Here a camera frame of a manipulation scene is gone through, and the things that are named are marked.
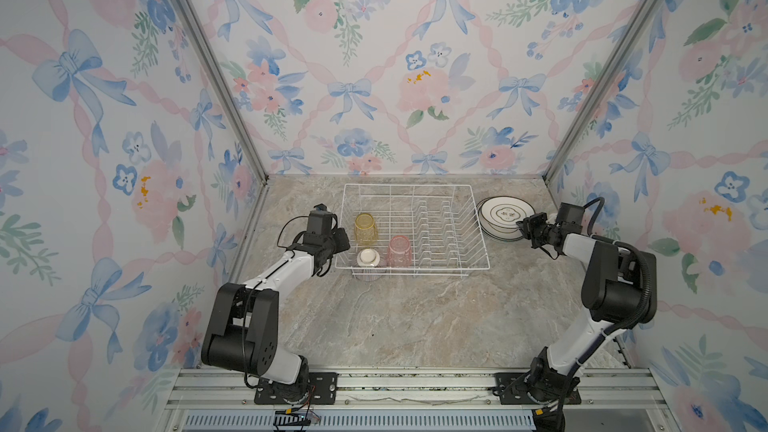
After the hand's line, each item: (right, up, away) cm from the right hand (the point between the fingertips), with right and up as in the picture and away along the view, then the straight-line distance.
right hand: (517, 217), depth 99 cm
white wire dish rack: (-35, -5, +4) cm, 36 cm away
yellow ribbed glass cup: (-50, -4, -4) cm, 50 cm away
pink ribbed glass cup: (-39, -10, -11) cm, 42 cm away
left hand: (-56, -5, -6) cm, 57 cm away
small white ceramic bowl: (-49, -12, -9) cm, 51 cm away
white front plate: (-5, 0, +4) cm, 7 cm away
